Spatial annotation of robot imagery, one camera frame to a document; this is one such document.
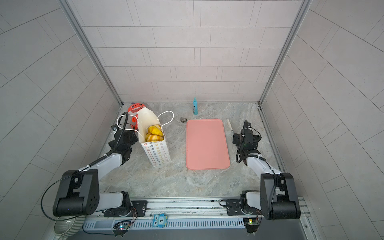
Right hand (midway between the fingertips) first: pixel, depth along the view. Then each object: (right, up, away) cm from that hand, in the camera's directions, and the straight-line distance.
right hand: (244, 134), depth 91 cm
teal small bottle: (-30, +18, +14) cm, 38 cm away
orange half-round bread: (-52, +4, -8) cm, 52 cm away
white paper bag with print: (-48, -6, -18) cm, 52 cm away
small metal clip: (-39, +8, +14) cm, 42 cm away
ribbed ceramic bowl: (-87, -37, -25) cm, 98 cm away
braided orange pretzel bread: (-53, 0, -14) cm, 55 cm away
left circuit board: (-61, -37, -26) cm, 76 cm away
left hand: (-70, +1, -1) cm, 70 cm away
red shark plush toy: (-74, +14, +11) cm, 76 cm away
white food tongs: (-7, +7, +9) cm, 13 cm away
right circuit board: (-3, -39, -22) cm, 45 cm away
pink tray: (-23, -7, +3) cm, 24 cm away
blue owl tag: (-45, -36, -24) cm, 63 cm away
